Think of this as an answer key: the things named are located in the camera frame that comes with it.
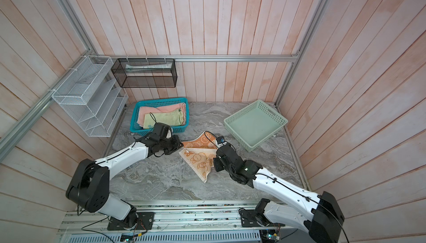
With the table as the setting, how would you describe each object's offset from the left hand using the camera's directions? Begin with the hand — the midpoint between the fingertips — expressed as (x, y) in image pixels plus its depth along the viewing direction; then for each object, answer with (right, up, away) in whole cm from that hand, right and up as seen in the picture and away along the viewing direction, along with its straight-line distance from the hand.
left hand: (184, 146), depth 87 cm
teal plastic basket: (-31, +8, +11) cm, 34 cm away
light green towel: (-10, +16, +19) cm, 27 cm away
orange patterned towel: (+9, -3, -5) cm, 11 cm away
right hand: (+17, -3, -8) cm, 19 cm away
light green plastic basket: (+42, +11, +17) cm, 47 cm away
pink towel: (-29, +20, +17) cm, 40 cm away
